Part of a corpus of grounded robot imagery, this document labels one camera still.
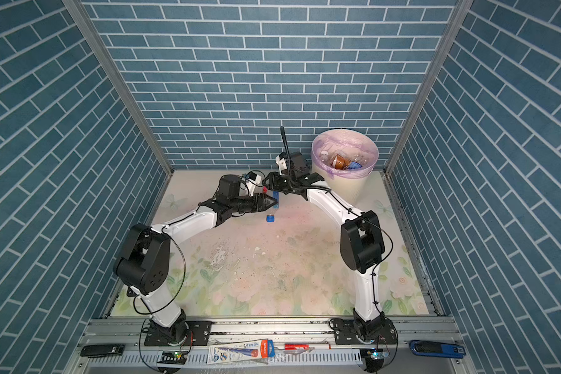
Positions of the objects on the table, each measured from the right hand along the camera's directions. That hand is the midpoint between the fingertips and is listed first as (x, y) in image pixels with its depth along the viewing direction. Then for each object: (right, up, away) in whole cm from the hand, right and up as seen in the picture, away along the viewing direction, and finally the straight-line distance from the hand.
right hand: (265, 180), depth 90 cm
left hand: (+3, -8, -2) cm, 9 cm away
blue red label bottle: (+2, -15, -3) cm, 15 cm away
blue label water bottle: (+35, +6, +2) cm, 36 cm away
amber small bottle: (+31, +7, +7) cm, 33 cm away
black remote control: (-47, -52, -21) cm, 73 cm away
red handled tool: (+11, -52, -19) cm, 57 cm away
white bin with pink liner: (+36, +16, +10) cm, 41 cm away
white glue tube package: (-5, -53, -20) cm, 57 cm away
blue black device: (+54, -51, -21) cm, 77 cm away
